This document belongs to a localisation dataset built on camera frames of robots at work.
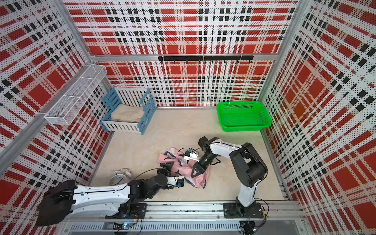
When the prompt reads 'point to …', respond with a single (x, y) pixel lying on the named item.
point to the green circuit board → (127, 225)
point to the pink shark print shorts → (183, 168)
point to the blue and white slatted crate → (140, 97)
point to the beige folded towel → (127, 113)
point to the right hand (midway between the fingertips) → (196, 174)
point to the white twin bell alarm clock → (122, 176)
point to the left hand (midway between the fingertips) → (173, 166)
